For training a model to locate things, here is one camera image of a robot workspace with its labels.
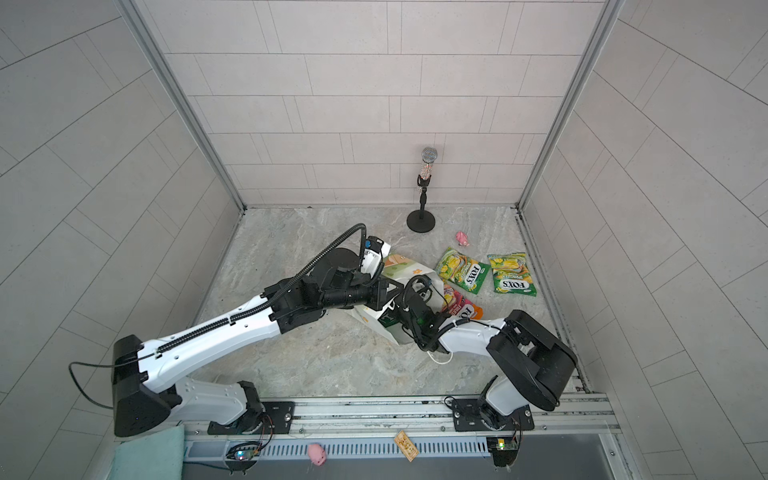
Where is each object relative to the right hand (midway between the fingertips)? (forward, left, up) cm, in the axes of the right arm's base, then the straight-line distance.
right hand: (384, 302), depth 87 cm
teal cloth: (-33, +50, -1) cm, 60 cm away
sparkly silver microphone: (+33, -16, +27) cm, 46 cm away
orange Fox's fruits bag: (-2, -21, 0) cm, 21 cm away
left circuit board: (-34, +32, -1) cm, 47 cm away
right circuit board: (-36, -26, -6) cm, 45 cm away
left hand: (-10, -7, +23) cm, 26 cm away
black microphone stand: (+34, -15, -2) cm, 37 cm away
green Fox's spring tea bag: (+10, -26, -2) cm, 28 cm away
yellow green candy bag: (+8, -41, -2) cm, 42 cm away
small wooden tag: (-34, -4, -3) cm, 35 cm away
